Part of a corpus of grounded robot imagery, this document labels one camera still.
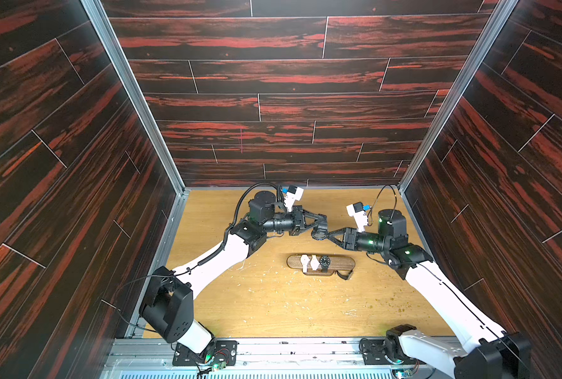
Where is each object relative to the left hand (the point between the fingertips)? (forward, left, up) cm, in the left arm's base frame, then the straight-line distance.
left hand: (323, 222), depth 68 cm
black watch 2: (-3, -12, -31) cm, 33 cm away
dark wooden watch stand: (0, -9, -25) cm, 26 cm away
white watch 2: (-1, 0, -23) cm, 23 cm away
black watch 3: (-2, +1, -2) cm, 3 cm away
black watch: (-1, -4, -23) cm, 24 cm away
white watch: (0, +4, -24) cm, 24 cm away
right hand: (+2, -4, -9) cm, 10 cm away
